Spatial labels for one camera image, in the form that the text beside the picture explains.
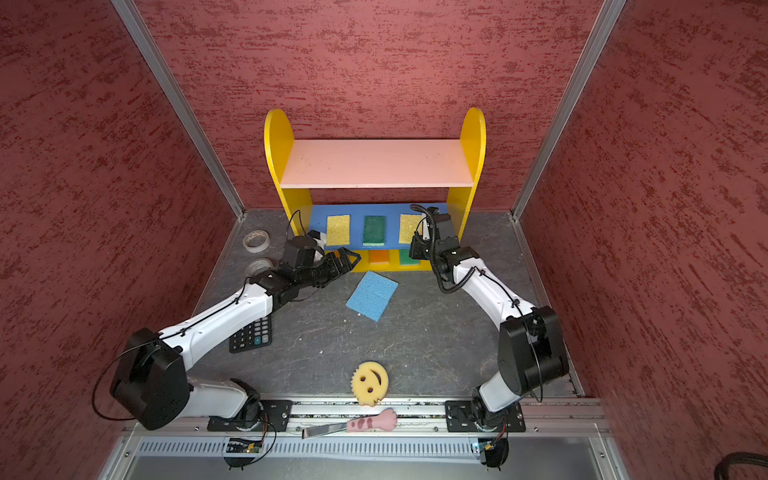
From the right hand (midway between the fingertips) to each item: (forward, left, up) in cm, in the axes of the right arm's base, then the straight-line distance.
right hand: (412, 247), depth 88 cm
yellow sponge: (+9, +24, -2) cm, 25 cm away
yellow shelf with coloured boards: (+36, +18, -9) cm, 41 cm away
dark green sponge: (+9, +12, -1) cm, 15 cm away
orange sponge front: (+9, +11, -17) cm, 23 cm away
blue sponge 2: (-6, +13, -16) cm, 21 cm away
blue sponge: (-14, +12, -17) cm, 25 cm away
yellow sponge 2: (+10, +1, -2) cm, 10 cm away
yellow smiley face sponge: (-34, +13, -15) cm, 39 cm away
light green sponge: (+5, +1, -14) cm, 15 cm away
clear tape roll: (+17, +58, -16) cm, 62 cm away
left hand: (-8, +18, +1) cm, 19 cm away
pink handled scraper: (-43, +9, -16) cm, 47 cm away
